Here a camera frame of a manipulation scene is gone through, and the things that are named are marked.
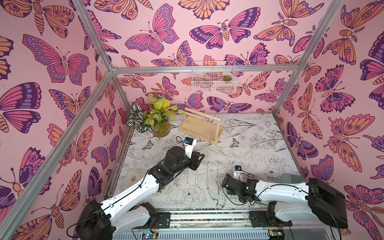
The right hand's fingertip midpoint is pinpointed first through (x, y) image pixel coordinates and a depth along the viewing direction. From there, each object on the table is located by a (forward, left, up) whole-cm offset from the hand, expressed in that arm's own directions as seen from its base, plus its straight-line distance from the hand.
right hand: (230, 185), depth 85 cm
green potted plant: (+33, +45, +21) cm, 59 cm away
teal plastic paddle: (+5, -34, 0) cm, 34 cm away
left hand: (+8, +16, +21) cm, 27 cm away
